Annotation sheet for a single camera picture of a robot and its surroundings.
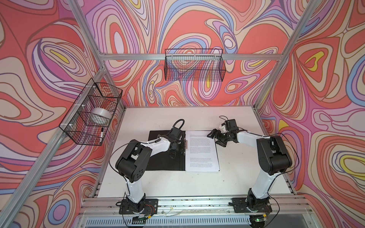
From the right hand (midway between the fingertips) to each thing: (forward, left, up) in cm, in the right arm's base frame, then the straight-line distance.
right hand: (212, 140), depth 97 cm
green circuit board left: (-43, +44, -1) cm, 61 cm away
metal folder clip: (-2, +18, 0) cm, 18 cm away
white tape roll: (+1, +63, +31) cm, 70 cm away
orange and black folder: (-14, +32, +1) cm, 35 cm away
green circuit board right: (-45, -17, -4) cm, 48 cm away
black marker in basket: (-9, +62, +25) cm, 67 cm away
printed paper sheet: (-9, +8, -2) cm, 12 cm away
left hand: (-6, +18, -1) cm, 19 cm away
